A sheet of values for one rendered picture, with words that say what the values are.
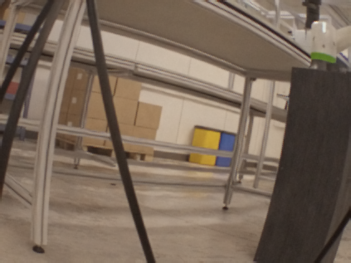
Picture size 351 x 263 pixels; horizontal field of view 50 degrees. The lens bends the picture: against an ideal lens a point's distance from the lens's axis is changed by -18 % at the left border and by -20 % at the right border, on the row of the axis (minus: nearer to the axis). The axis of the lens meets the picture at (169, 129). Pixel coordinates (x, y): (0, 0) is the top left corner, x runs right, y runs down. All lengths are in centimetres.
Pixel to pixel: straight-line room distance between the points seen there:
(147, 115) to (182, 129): 194
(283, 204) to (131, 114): 404
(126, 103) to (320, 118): 407
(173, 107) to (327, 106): 588
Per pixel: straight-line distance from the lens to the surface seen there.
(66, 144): 537
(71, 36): 128
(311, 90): 161
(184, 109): 750
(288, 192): 161
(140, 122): 558
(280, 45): 190
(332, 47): 172
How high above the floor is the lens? 47
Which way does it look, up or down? level
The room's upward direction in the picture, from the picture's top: 10 degrees clockwise
